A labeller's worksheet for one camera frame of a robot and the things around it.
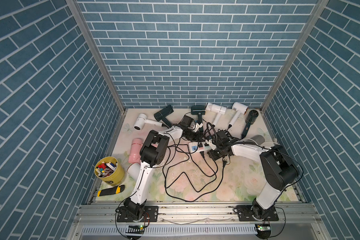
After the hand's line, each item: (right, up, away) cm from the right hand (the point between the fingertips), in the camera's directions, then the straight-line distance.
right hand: (212, 155), depth 95 cm
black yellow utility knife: (-57, -16, -14) cm, 61 cm away
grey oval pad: (+33, +10, +6) cm, 35 cm away
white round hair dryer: (-50, +23, +13) cm, 56 cm away
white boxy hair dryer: (+8, +31, +21) cm, 39 cm away
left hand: (-3, +8, +4) cm, 10 cm away
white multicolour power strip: (-9, +5, +1) cm, 10 cm away
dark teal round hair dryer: (+30, +23, +14) cm, 40 cm away
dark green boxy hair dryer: (-6, +31, +24) cm, 39 cm away
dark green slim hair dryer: (-35, +27, +18) cm, 48 cm away
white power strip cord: (+27, +10, +6) cm, 29 cm away
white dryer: (+26, +32, +23) cm, 48 cm away
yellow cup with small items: (-59, -4, -15) cm, 61 cm away
